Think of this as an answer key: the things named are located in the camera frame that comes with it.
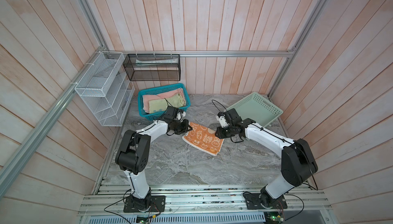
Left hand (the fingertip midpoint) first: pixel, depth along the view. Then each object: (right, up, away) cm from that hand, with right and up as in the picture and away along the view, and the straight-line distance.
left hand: (192, 130), depth 91 cm
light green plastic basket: (+48, +14, +21) cm, 54 cm away
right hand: (+15, -2, -2) cm, 15 cm away
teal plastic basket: (-25, +28, +23) cm, 44 cm away
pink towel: (-33, +21, +17) cm, 43 cm away
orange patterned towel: (+7, -6, +4) cm, 10 cm away
